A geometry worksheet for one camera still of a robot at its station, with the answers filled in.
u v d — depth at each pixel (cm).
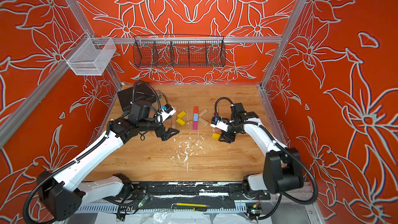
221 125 74
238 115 67
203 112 103
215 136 91
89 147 45
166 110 62
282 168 42
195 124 98
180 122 98
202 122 98
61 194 37
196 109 105
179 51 98
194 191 74
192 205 70
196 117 100
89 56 92
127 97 106
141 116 57
